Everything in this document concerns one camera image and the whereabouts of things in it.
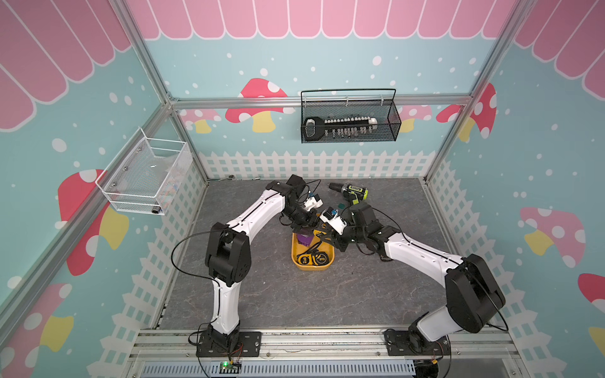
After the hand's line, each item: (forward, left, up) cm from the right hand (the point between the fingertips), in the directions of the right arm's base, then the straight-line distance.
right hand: (324, 234), depth 85 cm
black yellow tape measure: (-5, +1, -10) cm, 11 cm away
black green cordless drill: (+28, -14, -9) cm, 32 cm away
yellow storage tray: (+1, +11, -13) cm, 17 cm away
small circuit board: (-38, +32, -16) cm, 52 cm away
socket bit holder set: (+34, +3, +22) cm, 41 cm away
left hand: (-1, +2, +2) cm, 3 cm away
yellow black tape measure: (-4, +8, -11) cm, 14 cm away
